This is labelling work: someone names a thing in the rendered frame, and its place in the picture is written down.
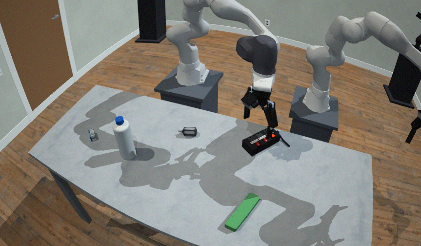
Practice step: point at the white bottle with blue cap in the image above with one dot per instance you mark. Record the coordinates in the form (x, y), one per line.
(124, 138)

